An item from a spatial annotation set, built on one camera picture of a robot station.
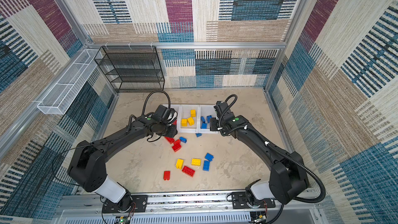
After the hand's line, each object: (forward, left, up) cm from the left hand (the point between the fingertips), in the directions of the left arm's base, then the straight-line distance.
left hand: (175, 129), depth 87 cm
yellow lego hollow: (+16, -9, -6) cm, 19 cm away
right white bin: (+16, -15, -7) cm, 23 cm away
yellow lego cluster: (+10, -8, -7) cm, 15 cm away
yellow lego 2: (-16, -2, -8) cm, 18 cm away
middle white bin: (+20, -4, -9) cm, 22 cm away
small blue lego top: (-2, -3, -8) cm, 9 cm away
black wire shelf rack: (+44, +33, +8) cm, 56 cm away
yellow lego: (+9, -4, -7) cm, 12 cm away
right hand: (0, -22, +3) cm, 22 cm away
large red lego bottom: (-19, -7, -10) cm, 22 cm away
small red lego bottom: (-21, +4, -10) cm, 24 cm away
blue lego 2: (+11, -15, -6) cm, 20 cm away
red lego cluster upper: (-5, 0, -9) cm, 11 cm away
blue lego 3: (-12, -18, -10) cm, 24 cm away
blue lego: (+7, -16, -8) cm, 19 cm away
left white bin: (+17, 0, -3) cm, 18 cm away
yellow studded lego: (-15, -11, -9) cm, 21 cm away
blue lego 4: (-17, -17, -9) cm, 25 cm away
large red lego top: (-2, +4, -8) cm, 9 cm away
